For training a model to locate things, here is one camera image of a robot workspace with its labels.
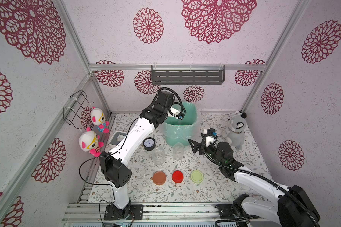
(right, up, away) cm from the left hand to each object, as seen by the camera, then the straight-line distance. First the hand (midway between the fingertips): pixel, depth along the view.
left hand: (161, 99), depth 78 cm
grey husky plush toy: (+47, -20, +15) cm, 53 cm away
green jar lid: (+21, -45, +8) cm, 51 cm away
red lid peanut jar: (+11, -32, +19) cm, 39 cm away
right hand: (+19, -20, 0) cm, 27 cm away
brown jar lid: (-2, -46, +8) cm, 47 cm away
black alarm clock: (-10, -27, +20) cm, 35 cm away
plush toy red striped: (-41, -24, +2) cm, 47 cm away
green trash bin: (+11, -17, +2) cm, 21 cm away
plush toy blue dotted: (-43, -9, +16) cm, 47 cm away
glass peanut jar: (-3, -35, +17) cm, 39 cm away
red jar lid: (+9, -45, +7) cm, 47 cm away
